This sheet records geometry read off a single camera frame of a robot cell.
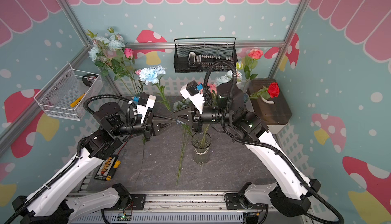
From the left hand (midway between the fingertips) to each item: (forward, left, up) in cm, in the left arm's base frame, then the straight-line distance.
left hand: (176, 126), depth 52 cm
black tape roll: (+35, +52, -9) cm, 63 cm away
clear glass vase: (+9, -9, -28) cm, 30 cm away
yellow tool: (+19, +51, -10) cm, 56 cm away
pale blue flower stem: (+9, -2, -18) cm, 20 cm away
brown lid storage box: (+35, -57, -34) cm, 75 cm away
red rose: (+26, -44, -8) cm, 52 cm away
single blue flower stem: (+15, +27, -43) cm, 53 cm away
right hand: (+1, 0, +4) cm, 4 cm away
